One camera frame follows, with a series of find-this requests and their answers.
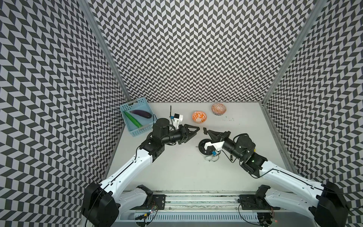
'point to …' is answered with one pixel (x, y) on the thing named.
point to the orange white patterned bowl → (199, 117)
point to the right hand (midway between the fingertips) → (211, 129)
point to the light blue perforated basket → (138, 116)
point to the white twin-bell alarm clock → (209, 157)
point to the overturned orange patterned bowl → (219, 109)
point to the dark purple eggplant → (142, 113)
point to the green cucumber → (136, 124)
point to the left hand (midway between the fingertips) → (198, 133)
